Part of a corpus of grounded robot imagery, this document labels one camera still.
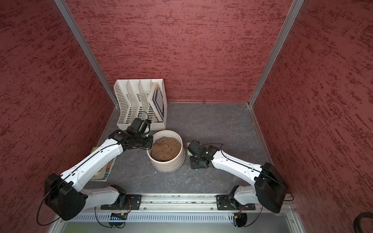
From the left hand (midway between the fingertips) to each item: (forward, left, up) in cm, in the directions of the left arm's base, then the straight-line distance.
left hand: (149, 144), depth 80 cm
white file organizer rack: (+42, +22, -3) cm, 48 cm away
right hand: (-9, -26, -9) cm, 29 cm away
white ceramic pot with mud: (-4, -10, -3) cm, 11 cm away
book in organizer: (+30, -1, +7) cm, 30 cm away
